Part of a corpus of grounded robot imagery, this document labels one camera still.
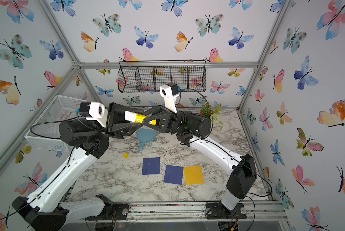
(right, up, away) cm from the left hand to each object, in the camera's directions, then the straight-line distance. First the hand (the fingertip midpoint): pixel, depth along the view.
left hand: (139, 120), depth 40 cm
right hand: (+1, -2, 0) cm, 3 cm away
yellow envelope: (+20, -32, +47) cm, 60 cm away
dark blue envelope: (+8, -32, +47) cm, 57 cm away
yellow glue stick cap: (-23, -22, +53) cm, 62 cm away
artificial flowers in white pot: (+30, +8, +57) cm, 65 cm away
